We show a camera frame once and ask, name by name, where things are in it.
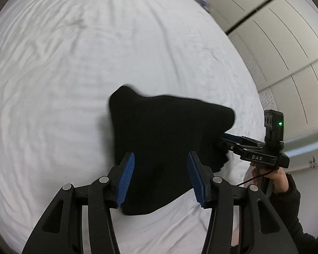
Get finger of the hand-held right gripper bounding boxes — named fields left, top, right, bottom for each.
left=219, top=138, right=245, bottom=157
left=221, top=133, right=263, bottom=146

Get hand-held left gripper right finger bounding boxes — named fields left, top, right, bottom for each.
left=187, top=151, right=299, bottom=254

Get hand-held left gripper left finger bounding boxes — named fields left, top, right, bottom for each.
left=22, top=152, right=135, bottom=254

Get black pants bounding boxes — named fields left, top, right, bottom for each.
left=109, top=85, right=237, bottom=216

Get person's right forearm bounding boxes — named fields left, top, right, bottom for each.
left=269, top=173, right=318, bottom=254

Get person's right hand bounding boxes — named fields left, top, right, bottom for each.
left=250, top=163, right=290, bottom=192

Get white wardrobe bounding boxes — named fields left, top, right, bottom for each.
left=201, top=0, right=318, bottom=141

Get bed with white duvet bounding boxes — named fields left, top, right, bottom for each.
left=0, top=0, right=267, bottom=254

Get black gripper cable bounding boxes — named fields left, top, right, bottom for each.
left=237, top=167, right=280, bottom=188

